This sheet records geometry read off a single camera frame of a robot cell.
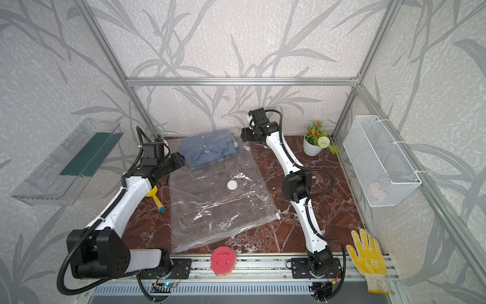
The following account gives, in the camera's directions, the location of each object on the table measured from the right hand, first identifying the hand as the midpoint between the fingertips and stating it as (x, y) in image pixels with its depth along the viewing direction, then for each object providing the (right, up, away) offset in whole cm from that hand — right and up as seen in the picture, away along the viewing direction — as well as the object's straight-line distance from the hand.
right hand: (245, 134), depth 97 cm
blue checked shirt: (-22, -6, +11) cm, 26 cm away
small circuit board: (-27, -59, -27) cm, 71 cm away
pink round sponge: (-7, -52, -25) cm, 58 cm away
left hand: (-28, -12, -13) cm, 33 cm away
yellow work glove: (+52, -54, -22) cm, 78 cm away
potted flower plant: (+38, -2, +4) cm, 38 cm away
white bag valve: (-7, -26, -1) cm, 27 cm away
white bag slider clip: (+16, -39, -11) cm, 43 cm away
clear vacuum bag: (-13, -30, -3) cm, 33 cm away
